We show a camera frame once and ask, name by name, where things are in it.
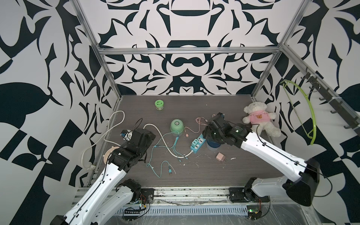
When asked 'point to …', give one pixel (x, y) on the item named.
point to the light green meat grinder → (176, 127)
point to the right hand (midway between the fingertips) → (205, 132)
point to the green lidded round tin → (159, 104)
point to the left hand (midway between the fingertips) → (148, 135)
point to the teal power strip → (197, 143)
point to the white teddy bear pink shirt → (259, 119)
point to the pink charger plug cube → (221, 157)
